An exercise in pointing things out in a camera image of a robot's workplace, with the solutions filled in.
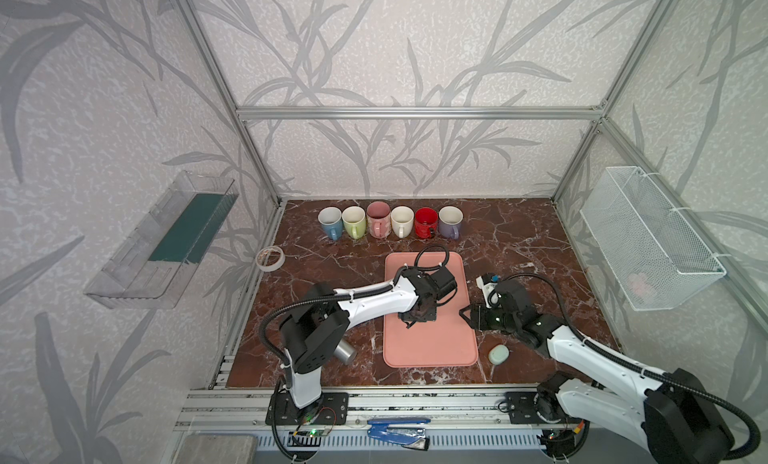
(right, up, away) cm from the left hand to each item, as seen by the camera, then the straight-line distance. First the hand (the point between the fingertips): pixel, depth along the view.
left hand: (426, 308), depth 86 cm
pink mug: (-15, +26, +15) cm, 34 cm away
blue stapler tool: (-6, -24, -17) cm, 30 cm away
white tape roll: (-51, +10, +15) cm, 54 cm away
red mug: (+2, +26, +24) cm, 36 cm away
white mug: (-7, +27, +21) cm, 35 cm away
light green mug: (-24, +26, +16) cm, 39 cm away
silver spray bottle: (-22, -10, -6) cm, 25 cm away
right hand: (+11, +2, -1) cm, 11 cm away
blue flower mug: (-32, +26, +16) cm, 44 cm away
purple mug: (+11, +27, +22) cm, 36 cm away
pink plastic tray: (+6, -10, -1) cm, 11 cm away
